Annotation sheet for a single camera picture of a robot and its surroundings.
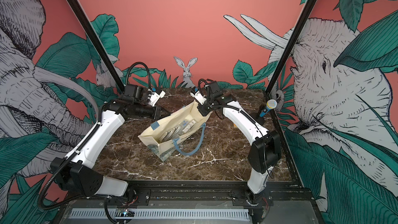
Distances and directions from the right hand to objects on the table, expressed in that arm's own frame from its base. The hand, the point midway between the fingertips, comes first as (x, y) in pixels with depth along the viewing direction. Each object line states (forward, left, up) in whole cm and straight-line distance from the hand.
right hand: (198, 103), depth 84 cm
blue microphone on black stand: (0, -40, 0) cm, 40 cm away
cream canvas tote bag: (-14, +8, -23) cm, 28 cm away
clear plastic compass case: (-3, +7, -18) cm, 19 cm away
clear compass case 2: (-12, +18, -15) cm, 27 cm away
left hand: (-9, +14, +5) cm, 17 cm away
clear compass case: (-9, +13, -18) cm, 24 cm away
